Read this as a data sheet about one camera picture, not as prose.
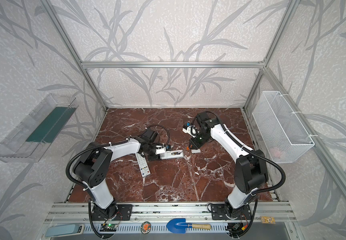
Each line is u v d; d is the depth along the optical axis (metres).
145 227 0.69
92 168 0.48
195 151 0.96
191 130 0.75
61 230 0.66
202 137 0.71
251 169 0.45
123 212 0.74
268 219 0.71
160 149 0.82
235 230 0.75
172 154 0.94
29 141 0.63
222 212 0.72
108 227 0.72
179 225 0.70
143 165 0.89
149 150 0.79
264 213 0.75
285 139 0.61
